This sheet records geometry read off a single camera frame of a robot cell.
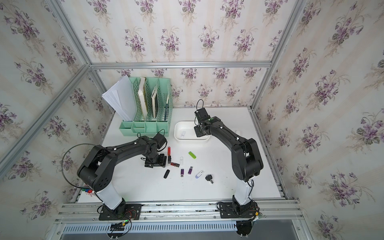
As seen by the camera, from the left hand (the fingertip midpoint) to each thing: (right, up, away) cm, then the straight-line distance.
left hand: (162, 167), depth 88 cm
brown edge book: (-7, +43, +10) cm, 45 cm away
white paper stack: (-27, +44, +5) cm, 52 cm away
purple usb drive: (+12, -3, -2) cm, 13 cm away
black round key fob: (+28, -4, -6) cm, 29 cm away
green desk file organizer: (-11, +24, +13) cm, 30 cm away
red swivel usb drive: (+8, +1, +1) cm, 8 cm away
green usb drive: (+18, +6, +5) cm, 20 cm away
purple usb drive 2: (+17, -2, -2) cm, 17 cm away
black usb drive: (+3, -3, -2) cm, 5 cm away
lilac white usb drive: (+22, -3, -2) cm, 23 cm away
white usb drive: (+12, +18, +16) cm, 27 cm away
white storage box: (+17, +17, +15) cm, 28 cm away
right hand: (+24, +21, +4) cm, 32 cm away
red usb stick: (+3, +8, +7) cm, 11 cm away
